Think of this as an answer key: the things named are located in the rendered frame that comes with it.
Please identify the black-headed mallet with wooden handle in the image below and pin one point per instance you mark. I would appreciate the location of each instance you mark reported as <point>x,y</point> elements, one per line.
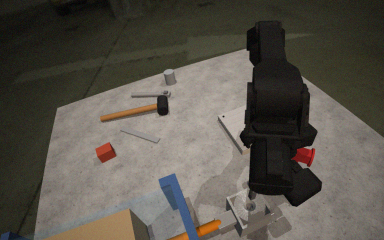
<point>161,106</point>

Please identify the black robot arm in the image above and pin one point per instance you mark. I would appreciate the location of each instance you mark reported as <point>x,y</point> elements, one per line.
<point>277,111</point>

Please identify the grey handle with square key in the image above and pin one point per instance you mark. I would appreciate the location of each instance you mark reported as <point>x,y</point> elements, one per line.
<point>151,94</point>

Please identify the dark grey cylinder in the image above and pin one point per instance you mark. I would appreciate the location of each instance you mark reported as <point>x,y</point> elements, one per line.
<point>169,77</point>

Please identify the blue flat bar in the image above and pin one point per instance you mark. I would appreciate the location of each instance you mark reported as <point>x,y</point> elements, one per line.
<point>183,209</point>

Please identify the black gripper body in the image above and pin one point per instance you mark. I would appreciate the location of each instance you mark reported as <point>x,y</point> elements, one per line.
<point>305,183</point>

